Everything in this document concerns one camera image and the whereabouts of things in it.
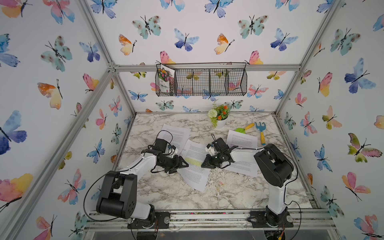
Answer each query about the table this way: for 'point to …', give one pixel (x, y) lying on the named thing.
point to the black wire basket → (206, 79)
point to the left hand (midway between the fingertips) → (186, 166)
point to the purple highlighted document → (243, 155)
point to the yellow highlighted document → (194, 153)
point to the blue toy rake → (261, 128)
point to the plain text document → (177, 135)
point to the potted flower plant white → (219, 115)
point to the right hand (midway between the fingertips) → (203, 165)
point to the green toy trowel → (241, 130)
